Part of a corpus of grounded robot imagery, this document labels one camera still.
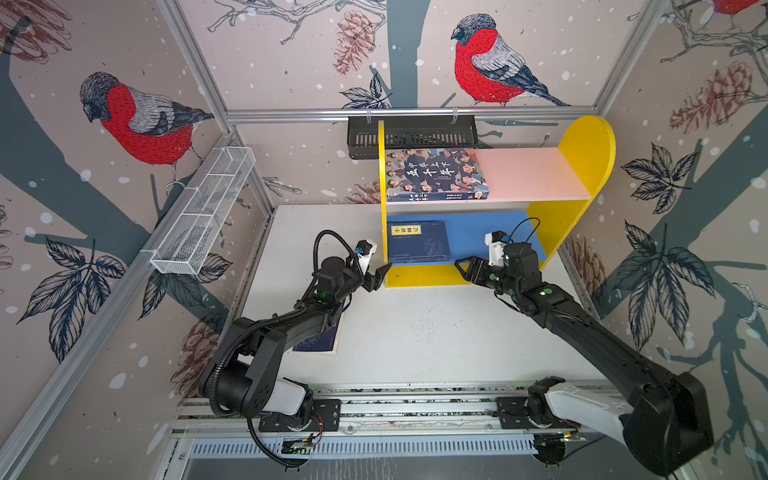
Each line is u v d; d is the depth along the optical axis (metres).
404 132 1.07
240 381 0.42
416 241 0.88
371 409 0.77
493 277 0.69
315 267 0.66
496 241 0.73
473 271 0.71
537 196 0.67
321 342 0.85
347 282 0.70
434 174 0.69
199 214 0.77
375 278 0.77
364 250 0.73
